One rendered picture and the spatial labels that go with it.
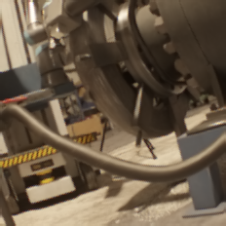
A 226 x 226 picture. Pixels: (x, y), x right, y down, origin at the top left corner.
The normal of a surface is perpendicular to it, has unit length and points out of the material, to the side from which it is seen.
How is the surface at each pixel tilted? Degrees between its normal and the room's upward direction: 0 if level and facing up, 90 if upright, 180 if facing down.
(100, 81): 104
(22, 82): 90
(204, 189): 90
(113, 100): 115
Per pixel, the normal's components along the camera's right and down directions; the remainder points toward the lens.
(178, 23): -0.59, 0.24
